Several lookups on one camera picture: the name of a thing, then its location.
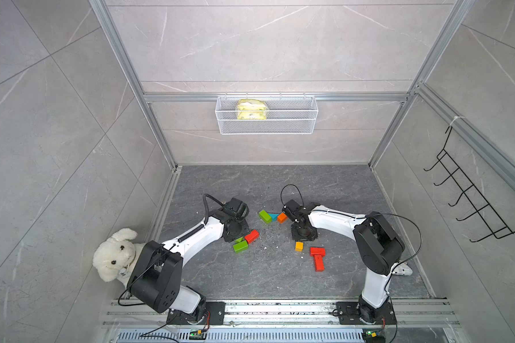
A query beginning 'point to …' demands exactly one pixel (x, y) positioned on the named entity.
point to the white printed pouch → (403, 269)
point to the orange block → (282, 218)
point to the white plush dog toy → (114, 257)
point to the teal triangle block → (274, 216)
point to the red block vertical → (319, 263)
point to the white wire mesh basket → (286, 115)
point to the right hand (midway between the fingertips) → (302, 237)
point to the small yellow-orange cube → (299, 246)
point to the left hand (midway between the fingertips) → (246, 228)
